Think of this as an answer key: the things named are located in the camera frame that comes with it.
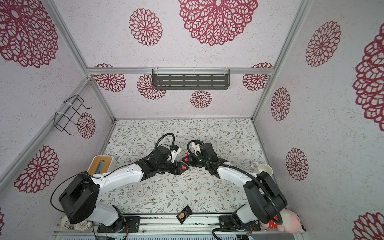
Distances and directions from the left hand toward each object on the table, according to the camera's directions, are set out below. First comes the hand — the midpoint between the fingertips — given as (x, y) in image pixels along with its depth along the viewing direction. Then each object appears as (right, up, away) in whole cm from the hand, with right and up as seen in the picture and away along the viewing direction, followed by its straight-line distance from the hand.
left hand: (185, 169), depth 82 cm
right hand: (-2, +6, +1) cm, 6 cm away
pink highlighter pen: (+1, +5, +1) cm, 5 cm away
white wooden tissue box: (-51, +1, +8) cm, 51 cm away
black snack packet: (0, -21, -8) cm, 22 cm away
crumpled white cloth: (-47, -24, -11) cm, 54 cm away
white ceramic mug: (+45, 0, +6) cm, 45 cm away
